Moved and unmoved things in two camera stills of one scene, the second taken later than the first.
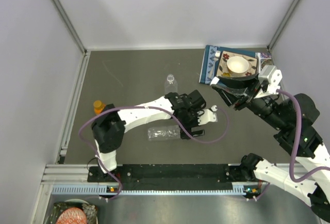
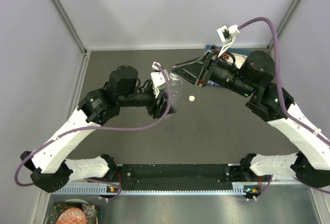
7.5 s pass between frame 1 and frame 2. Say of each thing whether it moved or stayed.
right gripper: moved
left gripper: moved
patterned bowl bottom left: stayed
